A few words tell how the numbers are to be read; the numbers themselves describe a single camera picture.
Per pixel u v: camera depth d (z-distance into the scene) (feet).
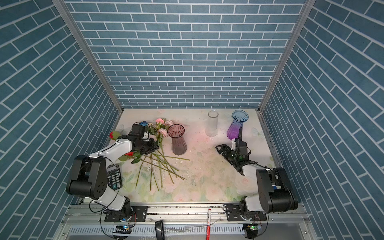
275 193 1.44
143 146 2.54
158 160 3.00
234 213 2.41
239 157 2.38
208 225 2.30
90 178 3.08
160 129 3.32
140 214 2.41
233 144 2.80
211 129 3.44
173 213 2.47
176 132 2.83
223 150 2.71
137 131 2.42
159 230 2.18
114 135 3.14
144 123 3.41
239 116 3.01
